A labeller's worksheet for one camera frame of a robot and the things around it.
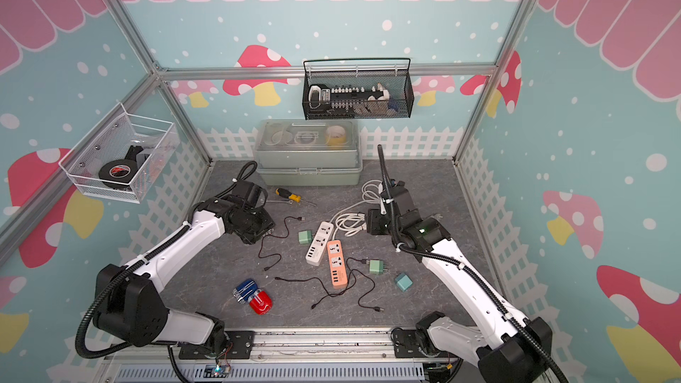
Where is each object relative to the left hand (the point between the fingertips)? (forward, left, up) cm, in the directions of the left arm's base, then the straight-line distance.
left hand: (271, 232), depth 84 cm
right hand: (+1, -32, +9) cm, 33 cm away
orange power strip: (-7, -21, -9) cm, 24 cm away
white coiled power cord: (+10, -26, -10) cm, 30 cm away
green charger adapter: (+3, -9, -9) cm, 14 cm away
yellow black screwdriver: (+22, +1, -8) cm, 23 cm away
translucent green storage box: (+28, -9, +9) cm, 31 cm away
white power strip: (0, -14, -9) cm, 17 cm away
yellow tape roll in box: (+40, -19, +6) cm, 45 cm away
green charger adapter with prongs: (-7, -34, -10) cm, 36 cm away
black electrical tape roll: (+5, +37, +23) cm, 44 cm away
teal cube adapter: (-12, -43, -10) cm, 45 cm away
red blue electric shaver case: (-16, +6, -9) cm, 19 cm away
